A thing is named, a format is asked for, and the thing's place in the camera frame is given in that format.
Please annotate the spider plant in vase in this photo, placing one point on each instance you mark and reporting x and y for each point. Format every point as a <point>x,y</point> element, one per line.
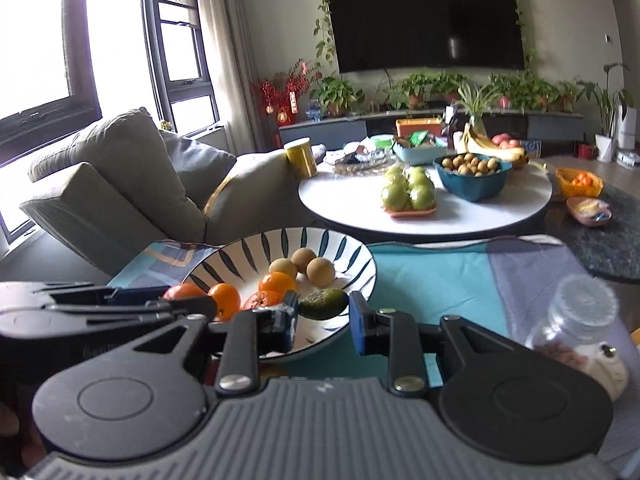
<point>475,105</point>

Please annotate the hanging ivy vine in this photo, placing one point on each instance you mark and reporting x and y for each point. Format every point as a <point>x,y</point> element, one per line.
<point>527,45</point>
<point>322,15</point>

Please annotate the orange box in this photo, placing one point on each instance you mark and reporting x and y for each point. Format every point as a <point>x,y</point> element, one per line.
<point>419,127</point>

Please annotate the pink snack dish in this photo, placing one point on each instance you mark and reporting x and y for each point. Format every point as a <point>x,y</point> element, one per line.
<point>589,212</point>

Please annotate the grey pillow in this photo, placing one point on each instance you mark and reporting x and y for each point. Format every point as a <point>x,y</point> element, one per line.
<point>200,165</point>

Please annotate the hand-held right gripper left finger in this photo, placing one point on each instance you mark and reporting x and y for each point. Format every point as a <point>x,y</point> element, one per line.
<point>289,325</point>

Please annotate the dark green avocado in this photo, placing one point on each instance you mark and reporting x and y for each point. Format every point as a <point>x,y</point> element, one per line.
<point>322,304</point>

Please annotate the small blue white vase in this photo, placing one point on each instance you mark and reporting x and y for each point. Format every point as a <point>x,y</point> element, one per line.
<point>313,111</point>

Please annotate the dark blue bowl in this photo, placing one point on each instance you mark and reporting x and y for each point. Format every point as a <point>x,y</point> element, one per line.
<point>472,187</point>

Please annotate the orange basket of tangerines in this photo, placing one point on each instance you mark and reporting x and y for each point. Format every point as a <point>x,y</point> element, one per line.
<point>579,183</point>

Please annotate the large dark framed window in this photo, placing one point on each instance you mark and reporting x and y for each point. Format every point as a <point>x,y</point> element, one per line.
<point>35,50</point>

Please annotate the black wall television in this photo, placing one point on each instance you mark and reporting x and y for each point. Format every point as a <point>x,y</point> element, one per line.
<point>425,20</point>

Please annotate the grey television cabinet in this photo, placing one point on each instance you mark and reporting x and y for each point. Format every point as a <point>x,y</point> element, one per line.
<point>555,125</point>

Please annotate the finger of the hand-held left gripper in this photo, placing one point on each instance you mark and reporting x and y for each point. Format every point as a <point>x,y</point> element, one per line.
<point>135,295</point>
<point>190,306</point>

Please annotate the grey sofa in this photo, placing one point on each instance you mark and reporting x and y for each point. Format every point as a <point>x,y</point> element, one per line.
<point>110,185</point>

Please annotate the green potted plant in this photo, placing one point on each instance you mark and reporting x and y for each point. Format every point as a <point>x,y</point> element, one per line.
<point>542,92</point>
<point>335,92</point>
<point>450,85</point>
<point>506,90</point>
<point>415,87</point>
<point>568,92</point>

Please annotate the pile of small longans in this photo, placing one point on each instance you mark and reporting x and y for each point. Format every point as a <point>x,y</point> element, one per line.
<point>470,164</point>

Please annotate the blue patterned tablecloth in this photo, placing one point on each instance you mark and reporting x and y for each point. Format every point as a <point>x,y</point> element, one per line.
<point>450,280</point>

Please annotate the beige curtain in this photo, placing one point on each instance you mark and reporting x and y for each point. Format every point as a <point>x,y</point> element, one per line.
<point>225,50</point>

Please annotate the gold metal can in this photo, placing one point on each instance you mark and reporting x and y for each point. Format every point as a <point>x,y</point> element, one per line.
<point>301,160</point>

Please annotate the pink peaches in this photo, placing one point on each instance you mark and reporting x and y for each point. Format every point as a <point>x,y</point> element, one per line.
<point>506,140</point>

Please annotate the red festive plant decoration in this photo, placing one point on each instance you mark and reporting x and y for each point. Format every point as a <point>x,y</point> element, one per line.
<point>280,90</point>

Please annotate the clear plastic jar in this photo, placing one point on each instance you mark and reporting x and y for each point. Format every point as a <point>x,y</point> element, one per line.
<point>575,320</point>

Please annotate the teal snack basket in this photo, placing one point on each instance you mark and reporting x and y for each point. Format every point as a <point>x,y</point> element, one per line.
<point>419,154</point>

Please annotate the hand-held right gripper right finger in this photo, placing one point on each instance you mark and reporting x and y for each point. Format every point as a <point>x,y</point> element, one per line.
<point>357,325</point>

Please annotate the green apple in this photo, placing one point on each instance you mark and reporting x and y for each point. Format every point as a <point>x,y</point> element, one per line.
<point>423,198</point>
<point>395,176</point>
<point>417,176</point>
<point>395,196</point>

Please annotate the beige pillow with gold stripe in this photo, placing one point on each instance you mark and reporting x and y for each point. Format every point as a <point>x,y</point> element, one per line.
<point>250,195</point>

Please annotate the glass snack plate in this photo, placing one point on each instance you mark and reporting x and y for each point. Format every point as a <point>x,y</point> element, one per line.
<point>357,157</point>

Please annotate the narrow dark framed window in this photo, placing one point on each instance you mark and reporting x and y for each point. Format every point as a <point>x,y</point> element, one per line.
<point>180,35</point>

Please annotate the yellow banana bunch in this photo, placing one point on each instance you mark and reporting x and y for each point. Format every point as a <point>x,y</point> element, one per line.
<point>482,142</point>

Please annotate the brown round longan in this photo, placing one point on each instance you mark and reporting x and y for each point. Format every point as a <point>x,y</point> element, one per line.
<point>283,267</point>
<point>303,259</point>
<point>321,270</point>

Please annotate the dark marble round table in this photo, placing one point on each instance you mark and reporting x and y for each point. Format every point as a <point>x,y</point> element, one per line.
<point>600,245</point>

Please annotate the tall plant in white pot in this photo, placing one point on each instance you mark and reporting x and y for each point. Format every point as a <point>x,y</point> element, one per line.
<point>605,110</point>

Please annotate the blue patterned box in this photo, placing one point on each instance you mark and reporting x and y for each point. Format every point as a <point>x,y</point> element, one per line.
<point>531,148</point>

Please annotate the striped white ceramic bowl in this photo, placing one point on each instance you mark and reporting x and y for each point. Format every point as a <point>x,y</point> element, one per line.
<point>345,260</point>

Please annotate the orange fruit tray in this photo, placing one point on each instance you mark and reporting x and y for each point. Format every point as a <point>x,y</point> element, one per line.
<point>410,214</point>

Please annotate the white round table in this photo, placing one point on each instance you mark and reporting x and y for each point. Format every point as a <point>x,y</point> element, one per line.
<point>350,205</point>

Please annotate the person's left hand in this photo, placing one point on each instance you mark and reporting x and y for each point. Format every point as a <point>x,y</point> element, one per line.
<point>10,425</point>

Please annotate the small red pot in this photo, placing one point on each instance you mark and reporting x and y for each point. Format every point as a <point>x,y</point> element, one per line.
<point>586,151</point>

